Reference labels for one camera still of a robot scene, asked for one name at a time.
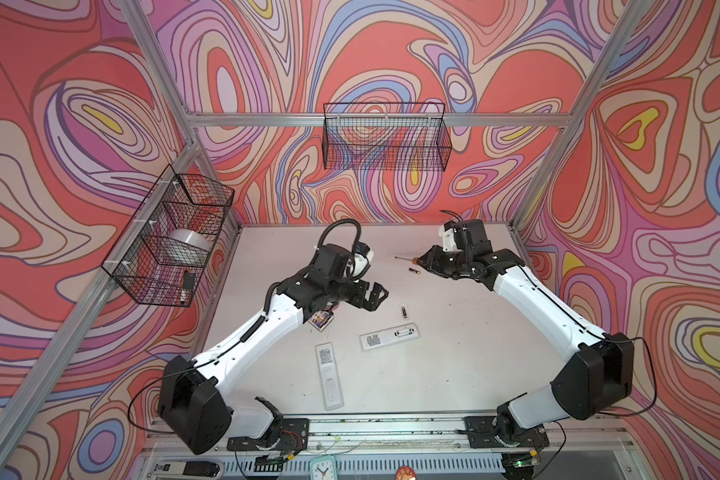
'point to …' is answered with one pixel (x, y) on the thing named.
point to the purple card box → (320, 320)
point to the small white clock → (323, 468)
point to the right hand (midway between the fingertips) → (421, 268)
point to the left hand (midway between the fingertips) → (376, 284)
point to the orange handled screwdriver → (415, 260)
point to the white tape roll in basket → (184, 247)
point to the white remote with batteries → (389, 336)
